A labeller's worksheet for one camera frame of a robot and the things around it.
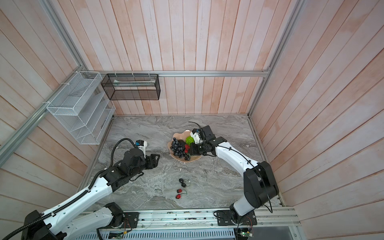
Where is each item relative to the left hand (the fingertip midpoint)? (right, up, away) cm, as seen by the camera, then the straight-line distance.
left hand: (155, 159), depth 79 cm
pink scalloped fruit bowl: (+13, +11, +25) cm, 30 cm away
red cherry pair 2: (+12, -20, +1) cm, 24 cm away
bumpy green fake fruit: (+18, +9, +17) cm, 26 cm away
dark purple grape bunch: (+12, +3, +14) cm, 18 cm away
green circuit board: (+45, -35, -8) cm, 57 cm away
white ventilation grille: (+6, -35, -8) cm, 36 cm away
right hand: (+18, +4, +7) cm, 19 cm away
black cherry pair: (+14, -14, +6) cm, 21 cm away
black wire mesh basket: (-22, +47, +26) cm, 58 cm away
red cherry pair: (+17, +6, +7) cm, 19 cm away
